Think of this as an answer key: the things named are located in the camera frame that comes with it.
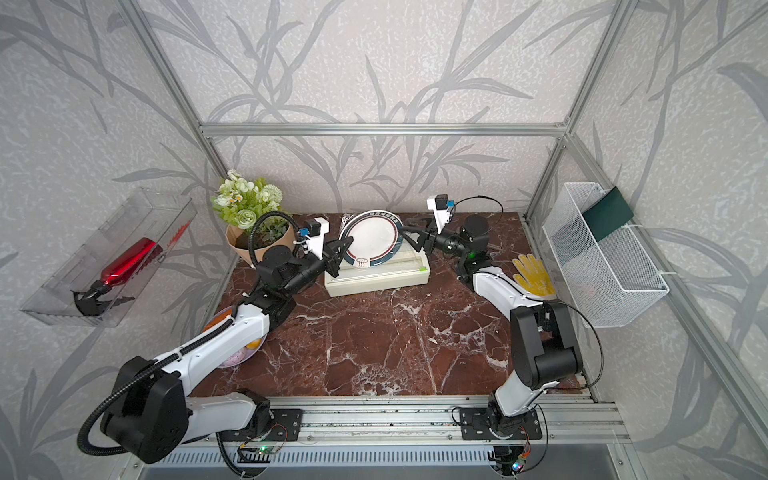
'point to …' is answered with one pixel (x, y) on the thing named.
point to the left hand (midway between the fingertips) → (352, 240)
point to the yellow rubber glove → (533, 276)
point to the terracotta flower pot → (270, 230)
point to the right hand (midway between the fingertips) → (403, 226)
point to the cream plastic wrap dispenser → (406, 266)
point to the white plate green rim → (376, 238)
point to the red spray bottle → (122, 267)
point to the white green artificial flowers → (241, 204)
